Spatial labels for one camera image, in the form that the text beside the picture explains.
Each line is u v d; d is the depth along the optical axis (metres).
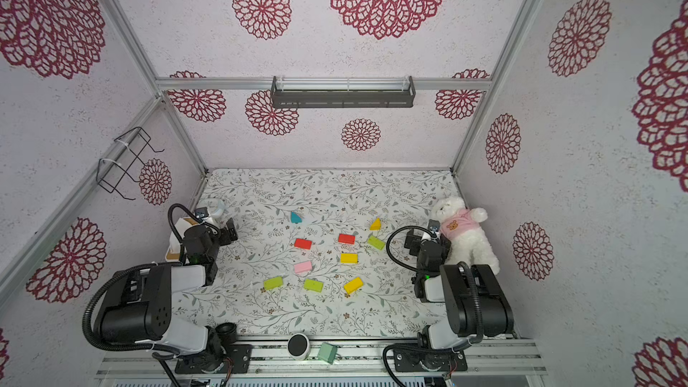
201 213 0.79
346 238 1.00
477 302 0.42
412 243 0.84
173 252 0.87
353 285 0.88
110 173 0.73
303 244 0.98
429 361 0.68
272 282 0.88
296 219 1.04
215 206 1.06
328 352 0.74
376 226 1.02
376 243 0.96
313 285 0.87
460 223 0.91
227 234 0.85
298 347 0.72
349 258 0.94
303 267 0.92
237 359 0.73
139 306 0.45
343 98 0.90
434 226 0.78
